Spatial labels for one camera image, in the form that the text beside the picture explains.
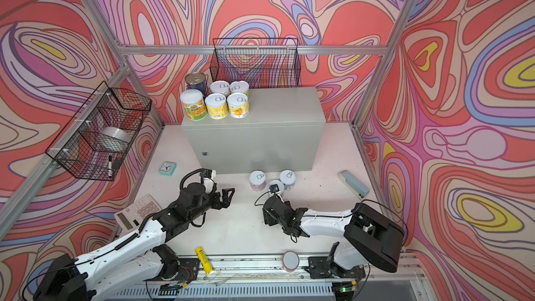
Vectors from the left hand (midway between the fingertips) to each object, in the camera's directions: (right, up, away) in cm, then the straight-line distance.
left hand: (229, 188), depth 81 cm
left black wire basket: (-47, +17, -14) cm, 52 cm away
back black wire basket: (+12, +56, +17) cm, 60 cm away
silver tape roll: (-38, +19, -11) cm, 44 cm away
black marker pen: (-40, +9, -9) cm, 42 cm away
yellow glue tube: (-7, -25, -8) cm, 27 cm away
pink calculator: (-40, -13, +1) cm, 42 cm away
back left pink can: (+11, +2, +10) cm, 15 cm away
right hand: (+18, -12, +7) cm, 23 cm away
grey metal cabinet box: (+24, +24, +24) cm, 42 cm away
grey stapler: (+55, -2, +8) cm, 56 cm away
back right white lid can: (+24, +2, +10) cm, 26 cm away
